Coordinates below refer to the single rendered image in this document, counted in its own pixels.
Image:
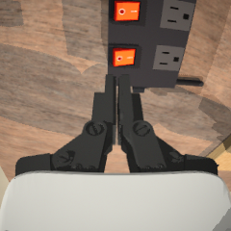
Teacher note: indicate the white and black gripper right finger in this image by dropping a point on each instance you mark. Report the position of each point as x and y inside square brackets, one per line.
[152, 154]

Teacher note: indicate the black power strip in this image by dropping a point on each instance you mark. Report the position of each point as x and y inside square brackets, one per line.
[147, 40]

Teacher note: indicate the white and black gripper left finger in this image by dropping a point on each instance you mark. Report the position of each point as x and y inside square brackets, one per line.
[88, 151]

